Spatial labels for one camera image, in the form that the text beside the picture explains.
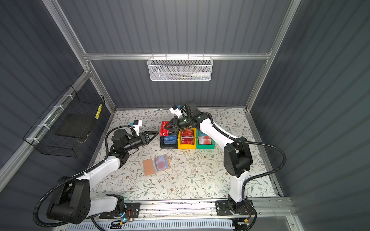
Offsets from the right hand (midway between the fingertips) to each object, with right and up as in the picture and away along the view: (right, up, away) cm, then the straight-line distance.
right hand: (166, 127), depth 78 cm
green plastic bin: (+23, -10, +21) cm, 33 cm away
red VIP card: (-2, -2, +1) cm, 3 cm away
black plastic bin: (+3, -13, +18) cm, 22 cm away
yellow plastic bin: (+11, -9, +24) cm, 28 cm away
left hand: (-4, -4, -1) cm, 6 cm away
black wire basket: (-51, +4, -3) cm, 51 cm away
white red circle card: (-6, -23, +13) cm, 27 cm away
